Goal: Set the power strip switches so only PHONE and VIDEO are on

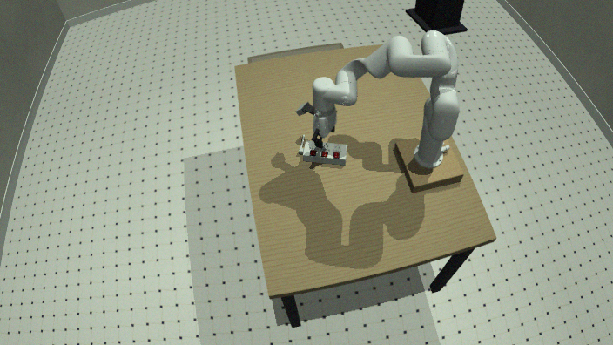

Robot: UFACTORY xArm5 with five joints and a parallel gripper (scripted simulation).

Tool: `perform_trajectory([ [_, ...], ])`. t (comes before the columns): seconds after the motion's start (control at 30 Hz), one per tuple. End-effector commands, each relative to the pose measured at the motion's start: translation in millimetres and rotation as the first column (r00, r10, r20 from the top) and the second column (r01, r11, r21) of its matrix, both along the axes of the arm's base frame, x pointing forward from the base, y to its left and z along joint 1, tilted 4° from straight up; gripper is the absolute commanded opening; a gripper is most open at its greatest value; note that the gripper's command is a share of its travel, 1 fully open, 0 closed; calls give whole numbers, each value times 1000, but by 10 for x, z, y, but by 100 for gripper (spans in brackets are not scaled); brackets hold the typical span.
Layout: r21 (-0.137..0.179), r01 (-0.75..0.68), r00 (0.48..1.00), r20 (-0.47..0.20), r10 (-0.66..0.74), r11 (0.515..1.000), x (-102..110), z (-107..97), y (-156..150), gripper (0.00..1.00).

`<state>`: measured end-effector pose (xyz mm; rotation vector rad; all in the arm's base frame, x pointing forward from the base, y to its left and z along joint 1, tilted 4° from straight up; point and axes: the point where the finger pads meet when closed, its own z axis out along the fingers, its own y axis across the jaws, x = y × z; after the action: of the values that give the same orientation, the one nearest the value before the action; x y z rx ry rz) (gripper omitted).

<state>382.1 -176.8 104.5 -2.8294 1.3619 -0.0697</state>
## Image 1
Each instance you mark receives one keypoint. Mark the white power strip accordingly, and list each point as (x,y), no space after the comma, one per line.
(330,153)

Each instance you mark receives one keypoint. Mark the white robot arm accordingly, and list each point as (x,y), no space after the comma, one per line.
(396,53)

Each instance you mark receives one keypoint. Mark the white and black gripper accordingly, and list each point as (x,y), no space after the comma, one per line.
(322,126)

